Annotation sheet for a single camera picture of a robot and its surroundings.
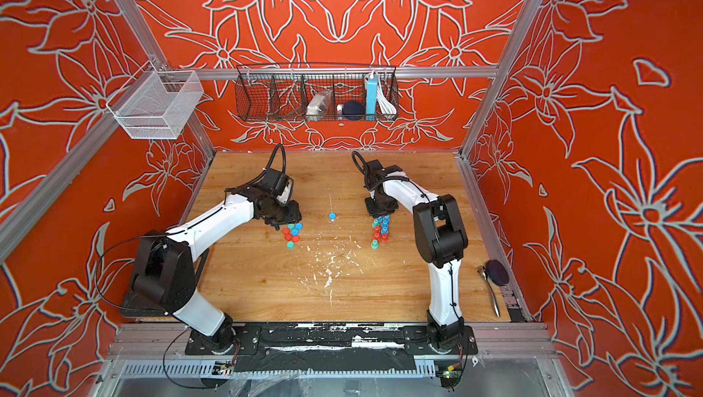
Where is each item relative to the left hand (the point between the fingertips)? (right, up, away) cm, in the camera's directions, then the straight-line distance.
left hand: (297, 215), depth 89 cm
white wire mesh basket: (-49, +38, +4) cm, 62 cm away
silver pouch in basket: (+7, +38, +3) cm, 38 cm away
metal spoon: (+59, -16, -5) cm, 61 cm away
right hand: (+26, 0, +7) cm, 27 cm away
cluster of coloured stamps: (+28, -5, +4) cm, 29 cm away
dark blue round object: (+19, +36, +4) cm, 41 cm away
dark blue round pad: (+64, -17, -4) cm, 67 cm away
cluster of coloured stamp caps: (-3, -8, +6) cm, 10 cm away
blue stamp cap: (+11, -2, +11) cm, 15 cm away
